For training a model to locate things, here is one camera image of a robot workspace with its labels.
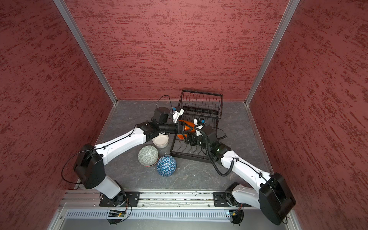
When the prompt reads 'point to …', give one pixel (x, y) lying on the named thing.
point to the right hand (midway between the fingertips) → (187, 136)
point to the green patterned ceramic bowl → (148, 155)
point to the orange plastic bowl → (188, 126)
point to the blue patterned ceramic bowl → (166, 166)
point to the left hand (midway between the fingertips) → (190, 131)
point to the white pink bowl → (161, 141)
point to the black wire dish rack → (204, 106)
